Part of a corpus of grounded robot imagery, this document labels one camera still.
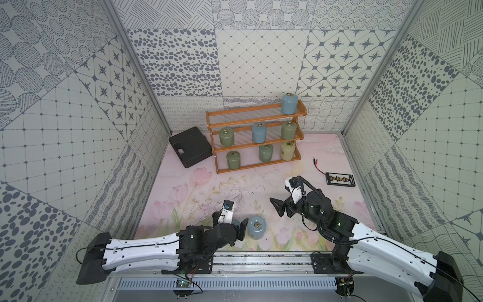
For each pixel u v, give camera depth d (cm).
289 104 87
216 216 70
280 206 66
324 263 73
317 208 56
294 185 63
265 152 102
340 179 98
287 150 101
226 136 89
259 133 92
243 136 95
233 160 98
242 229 67
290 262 76
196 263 73
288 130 93
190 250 53
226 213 65
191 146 111
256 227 75
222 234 54
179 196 93
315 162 107
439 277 41
